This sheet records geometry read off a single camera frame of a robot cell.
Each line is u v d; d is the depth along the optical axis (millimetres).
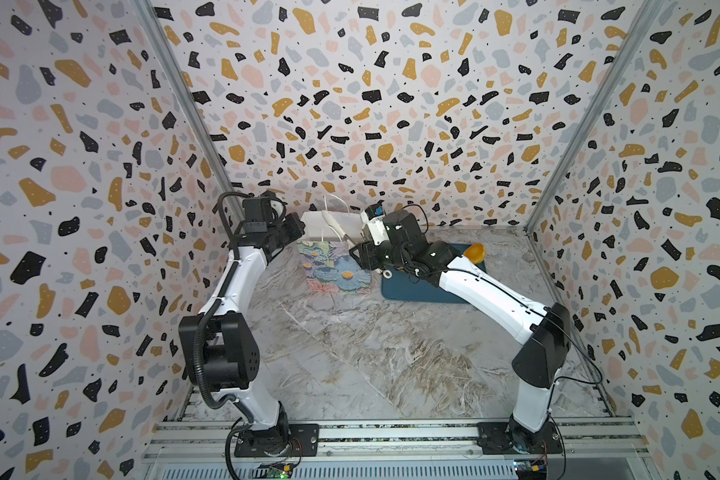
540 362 521
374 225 686
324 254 855
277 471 702
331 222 761
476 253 1076
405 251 593
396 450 731
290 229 775
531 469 716
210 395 398
